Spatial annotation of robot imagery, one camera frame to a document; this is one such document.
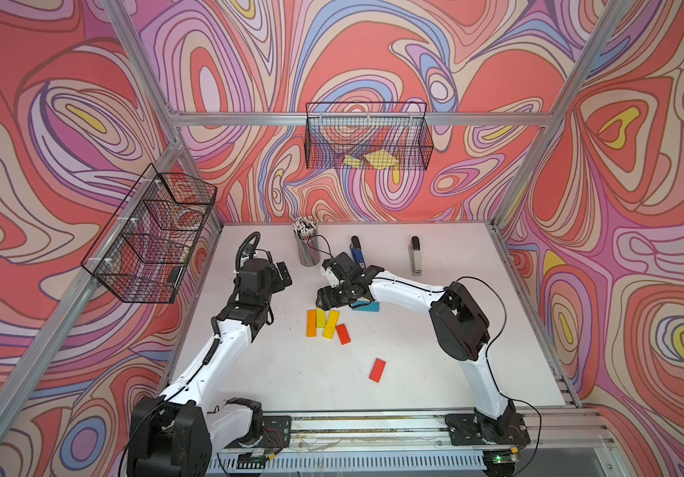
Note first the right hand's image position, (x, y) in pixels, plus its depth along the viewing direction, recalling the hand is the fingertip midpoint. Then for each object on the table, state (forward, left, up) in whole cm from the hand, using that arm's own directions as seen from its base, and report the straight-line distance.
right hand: (327, 308), depth 92 cm
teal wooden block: (-7, -11, +13) cm, 19 cm away
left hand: (+5, +15, +16) cm, 22 cm away
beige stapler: (+20, -32, 0) cm, 38 cm away
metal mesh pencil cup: (+19, +6, +15) cm, 25 cm away
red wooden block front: (-18, -14, -4) cm, 24 cm away
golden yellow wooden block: (-3, -1, -3) cm, 4 cm away
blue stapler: (+23, -11, 0) cm, 26 cm away
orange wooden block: (-4, +5, -2) cm, 7 cm away
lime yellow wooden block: (-2, +2, -2) cm, 4 cm away
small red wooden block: (-7, -5, -4) cm, 9 cm away
